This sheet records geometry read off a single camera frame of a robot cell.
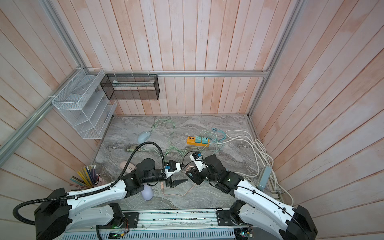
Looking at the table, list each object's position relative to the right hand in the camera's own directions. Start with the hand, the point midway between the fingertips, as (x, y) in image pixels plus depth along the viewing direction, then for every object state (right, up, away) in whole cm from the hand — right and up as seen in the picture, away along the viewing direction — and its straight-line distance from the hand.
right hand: (189, 170), depth 77 cm
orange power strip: (+1, +14, +25) cm, 29 cm away
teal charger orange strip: (+10, +14, +21) cm, 27 cm away
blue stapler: (+43, -6, +7) cm, 44 cm away
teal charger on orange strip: (+6, +15, +21) cm, 26 cm away
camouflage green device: (-39, +8, +22) cm, 45 cm away
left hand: (-2, 0, -6) cm, 6 cm away
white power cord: (+32, +16, +30) cm, 47 cm away
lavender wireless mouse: (-23, -14, +3) cm, 27 cm away
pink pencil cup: (-54, -4, 0) cm, 54 cm away
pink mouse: (-36, -2, +12) cm, 38 cm away
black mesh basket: (-42, +52, +30) cm, 73 cm away
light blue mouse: (-33, +17, +28) cm, 46 cm away
